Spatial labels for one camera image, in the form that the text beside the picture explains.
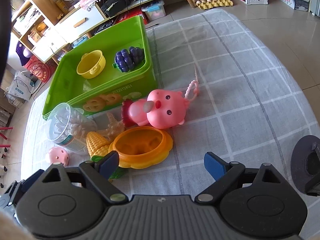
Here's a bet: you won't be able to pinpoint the yellow toy corn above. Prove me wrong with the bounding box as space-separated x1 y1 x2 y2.
86 131 111 162

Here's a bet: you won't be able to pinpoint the orange pumpkin toy bowl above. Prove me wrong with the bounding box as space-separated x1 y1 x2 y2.
109 126 173 169

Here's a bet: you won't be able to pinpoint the tan starfish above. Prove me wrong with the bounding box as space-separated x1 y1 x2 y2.
97 112 125 142

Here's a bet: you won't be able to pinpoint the pink pig toy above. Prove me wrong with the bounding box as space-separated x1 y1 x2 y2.
121 80 200 129

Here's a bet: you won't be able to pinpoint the clear cotton swab jar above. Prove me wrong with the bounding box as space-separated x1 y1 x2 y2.
45 102 97 155

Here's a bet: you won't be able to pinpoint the grey checked table cloth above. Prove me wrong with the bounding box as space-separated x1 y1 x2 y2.
20 8 320 239

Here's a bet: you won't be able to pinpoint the green plastic storage bin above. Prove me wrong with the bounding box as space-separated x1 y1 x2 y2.
42 16 157 119

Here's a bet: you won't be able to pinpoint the yellow toy pot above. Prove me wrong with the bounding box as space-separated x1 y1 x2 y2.
76 50 106 79

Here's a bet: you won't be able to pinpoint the purple toy grapes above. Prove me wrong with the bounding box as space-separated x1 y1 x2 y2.
112 46 145 73

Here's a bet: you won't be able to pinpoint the red printed bag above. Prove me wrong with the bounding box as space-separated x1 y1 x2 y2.
24 55 57 83

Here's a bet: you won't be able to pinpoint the white paper shopping bag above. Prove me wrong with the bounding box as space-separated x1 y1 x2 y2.
6 71 40 101

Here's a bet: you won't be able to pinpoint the white wooden tv cabinet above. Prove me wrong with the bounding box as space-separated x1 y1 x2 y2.
11 0 155 63

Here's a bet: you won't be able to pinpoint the clear plastic storage box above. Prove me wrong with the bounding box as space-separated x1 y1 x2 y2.
142 0 166 21

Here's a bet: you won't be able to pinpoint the black bag on shelf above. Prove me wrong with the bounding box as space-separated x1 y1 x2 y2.
101 0 132 17

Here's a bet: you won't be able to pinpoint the yellow egg tray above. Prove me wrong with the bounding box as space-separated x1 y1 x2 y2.
191 0 234 10

